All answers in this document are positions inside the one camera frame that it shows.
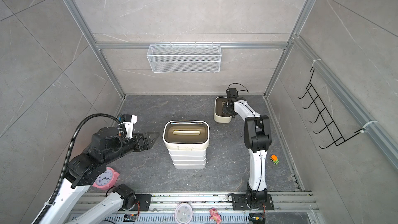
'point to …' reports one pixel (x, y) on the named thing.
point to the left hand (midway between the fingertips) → (154, 133)
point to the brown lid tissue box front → (186, 135)
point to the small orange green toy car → (274, 158)
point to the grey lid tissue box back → (187, 152)
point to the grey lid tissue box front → (188, 158)
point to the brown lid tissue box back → (219, 117)
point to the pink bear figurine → (214, 215)
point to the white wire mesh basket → (185, 58)
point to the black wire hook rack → (330, 110)
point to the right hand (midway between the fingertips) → (229, 109)
